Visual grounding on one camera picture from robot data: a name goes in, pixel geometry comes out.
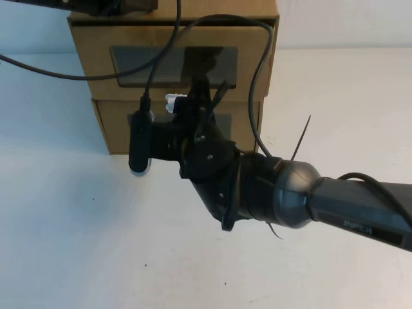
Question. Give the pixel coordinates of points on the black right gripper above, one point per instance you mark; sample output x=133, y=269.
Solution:
x=205, y=156

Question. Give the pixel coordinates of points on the white plastic drawer handle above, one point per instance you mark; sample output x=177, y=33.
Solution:
x=170, y=100

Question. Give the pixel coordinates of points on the brown cardboard drawer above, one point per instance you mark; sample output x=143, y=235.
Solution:
x=113, y=117
x=93, y=44

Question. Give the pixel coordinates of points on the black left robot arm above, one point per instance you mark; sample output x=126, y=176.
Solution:
x=99, y=7

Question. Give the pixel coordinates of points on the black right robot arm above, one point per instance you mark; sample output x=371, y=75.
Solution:
x=294, y=194

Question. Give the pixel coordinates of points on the brown cardboard shoebox shell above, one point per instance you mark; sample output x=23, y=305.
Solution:
x=175, y=72

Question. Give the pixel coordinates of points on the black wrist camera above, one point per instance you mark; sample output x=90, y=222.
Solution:
x=139, y=157

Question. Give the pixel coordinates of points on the black cable tie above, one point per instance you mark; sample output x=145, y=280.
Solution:
x=301, y=138

